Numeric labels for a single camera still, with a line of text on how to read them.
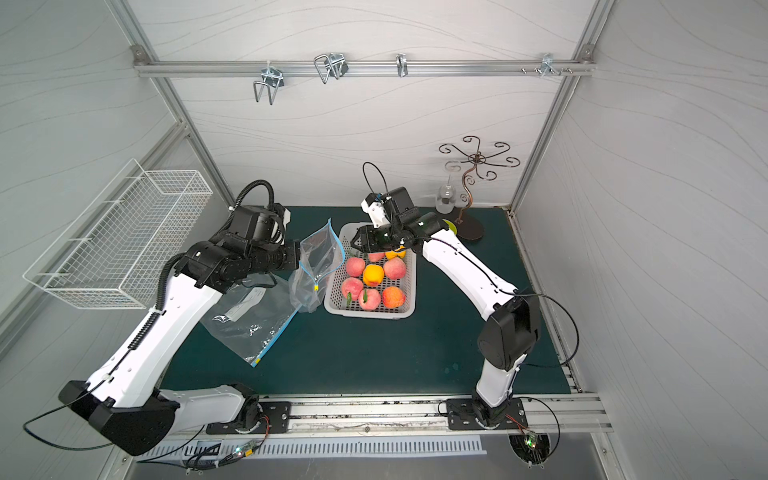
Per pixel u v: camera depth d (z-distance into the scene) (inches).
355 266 37.2
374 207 28.2
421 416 29.5
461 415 28.8
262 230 20.6
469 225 43.4
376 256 39.6
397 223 23.8
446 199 38.4
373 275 36.9
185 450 23.3
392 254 39.7
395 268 37.6
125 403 14.8
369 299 34.6
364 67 30.6
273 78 30.8
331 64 30.2
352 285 35.7
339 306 35.7
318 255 33.9
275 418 28.8
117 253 26.8
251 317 35.1
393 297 34.9
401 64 30.8
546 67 30.3
